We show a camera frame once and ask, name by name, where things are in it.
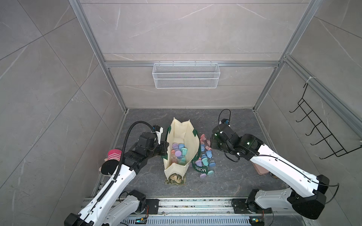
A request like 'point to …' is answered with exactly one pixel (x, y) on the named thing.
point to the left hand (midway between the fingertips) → (170, 142)
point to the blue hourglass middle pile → (209, 153)
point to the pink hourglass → (174, 159)
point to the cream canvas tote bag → (184, 133)
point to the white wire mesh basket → (186, 76)
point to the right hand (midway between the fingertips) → (214, 140)
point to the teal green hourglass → (183, 160)
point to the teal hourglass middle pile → (204, 160)
